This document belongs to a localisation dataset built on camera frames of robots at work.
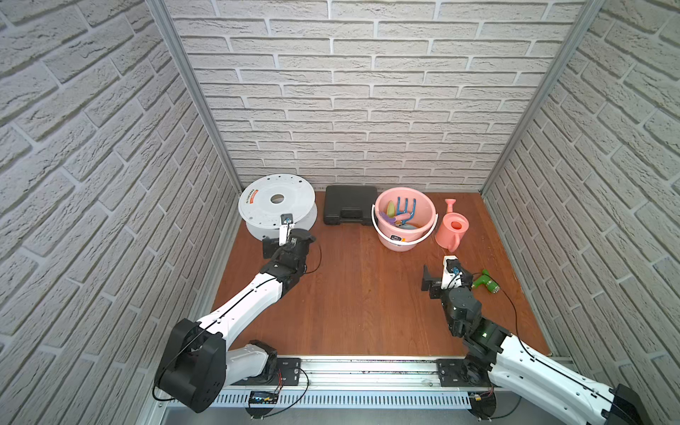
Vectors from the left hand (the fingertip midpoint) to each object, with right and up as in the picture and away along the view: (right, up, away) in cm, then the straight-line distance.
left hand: (277, 232), depth 84 cm
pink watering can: (+62, +1, +10) cm, 63 cm away
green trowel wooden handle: (+40, +8, +16) cm, 44 cm away
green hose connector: (+71, -17, +6) cm, 73 cm away
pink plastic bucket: (+39, -2, +7) cm, 40 cm away
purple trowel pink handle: (+39, +4, +8) cm, 40 cm away
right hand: (+53, -10, -4) cm, 54 cm away
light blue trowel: (+45, +1, +11) cm, 46 cm away
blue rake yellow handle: (+46, +8, +16) cm, 49 cm away
